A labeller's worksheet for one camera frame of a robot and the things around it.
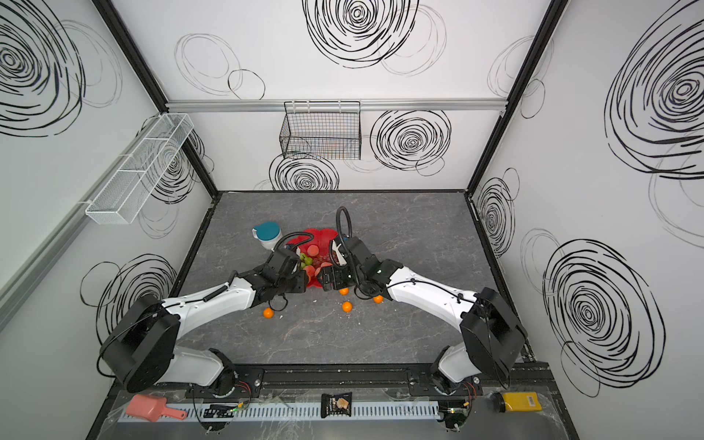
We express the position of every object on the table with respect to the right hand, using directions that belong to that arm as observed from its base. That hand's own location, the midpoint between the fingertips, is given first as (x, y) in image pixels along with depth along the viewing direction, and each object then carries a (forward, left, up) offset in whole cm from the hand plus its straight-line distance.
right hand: (324, 277), depth 80 cm
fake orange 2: (-4, -7, -12) cm, 14 cm away
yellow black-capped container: (-29, -50, -10) cm, 59 cm away
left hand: (+4, +7, -8) cm, 12 cm away
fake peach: (+16, +7, -10) cm, 20 cm away
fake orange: (+1, -5, -12) cm, 13 cm away
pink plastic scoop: (-31, +42, -10) cm, 53 cm away
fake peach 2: (+9, +1, -8) cm, 12 cm away
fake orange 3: (-13, -15, +16) cm, 25 cm away
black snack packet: (-30, -5, -12) cm, 33 cm away
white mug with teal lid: (+21, +23, -7) cm, 32 cm away
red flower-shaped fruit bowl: (+21, +3, -10) cm, 24 cm away
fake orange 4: (-7, +18, -11) cm, 22 cm away
